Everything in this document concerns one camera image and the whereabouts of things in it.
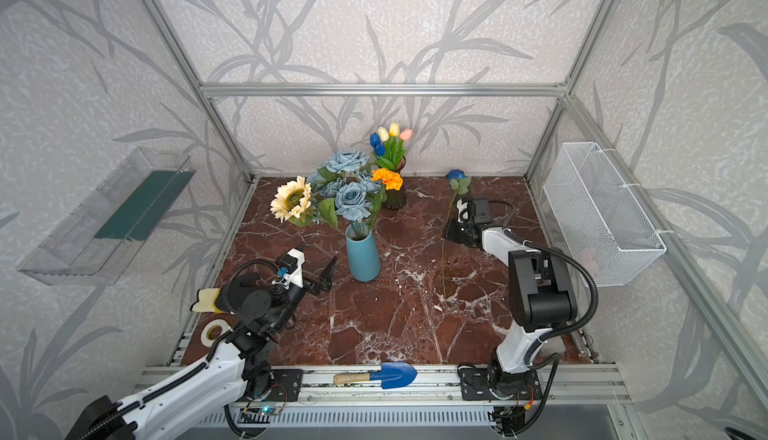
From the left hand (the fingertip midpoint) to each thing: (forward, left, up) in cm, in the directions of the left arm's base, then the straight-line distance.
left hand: (320, 252), depth 75 cm
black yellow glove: (-4, +38, -23) cm, 45 cm away
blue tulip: (+35, -12, +8) cm, 38 cm away
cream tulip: (+36, -15, +9) cm, 40 cm away
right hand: (+18, -34, -13) cm, 40 cm away
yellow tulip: (+38, -18, +10) cm, 43 cm away
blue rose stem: (+34, -41, -9) cm, 54 cm away
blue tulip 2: (+31, -14, +7) cm, 35 cm away
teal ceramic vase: (+3, -10, -8) cm, 13 cm away
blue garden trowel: (-24, -18, -21) cm, 36 cm away
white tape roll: (-13, +32, -22) cm, 41 cm away
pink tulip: (+37, -22, +8) cm, 44 cm away
